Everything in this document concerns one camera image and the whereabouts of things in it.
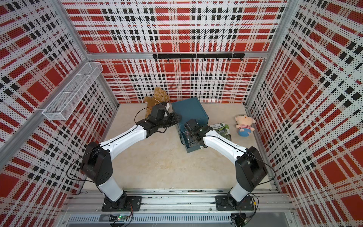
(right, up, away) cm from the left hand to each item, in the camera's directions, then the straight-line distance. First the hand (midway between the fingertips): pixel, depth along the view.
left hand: (182, 119), depth 86 cm
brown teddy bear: (-19, +18, +25) cm, 36 cm away
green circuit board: (-29, -49, -17) cm, 59 cm away
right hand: (+11, -13, 0) cm, 17 cm away
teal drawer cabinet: (+4, +6, +3) cm, 8 cm away
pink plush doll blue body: (+45, -3, +16) cm, 48 cm away
